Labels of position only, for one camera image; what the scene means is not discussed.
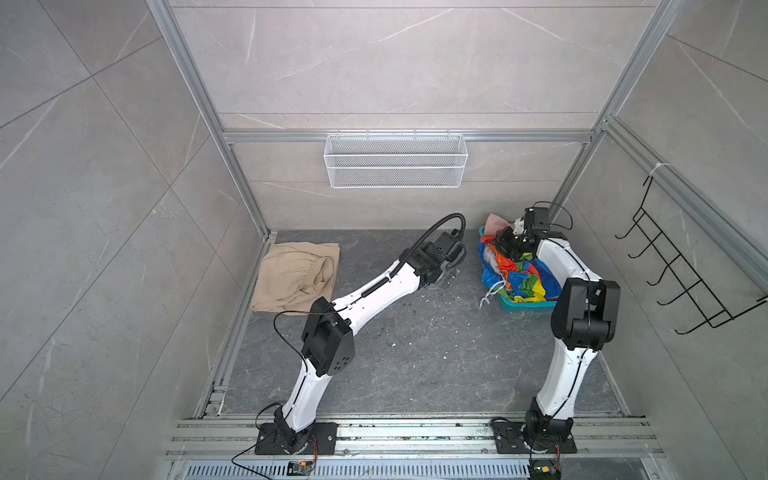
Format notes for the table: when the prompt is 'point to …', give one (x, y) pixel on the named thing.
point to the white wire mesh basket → (396, 161)
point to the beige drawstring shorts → (294, 275)
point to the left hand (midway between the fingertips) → (435, 255)
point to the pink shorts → (495, 224)
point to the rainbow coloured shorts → (524, 279)
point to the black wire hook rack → (691, 287)
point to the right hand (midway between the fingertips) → (491, 238)
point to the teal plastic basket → (520, 307)
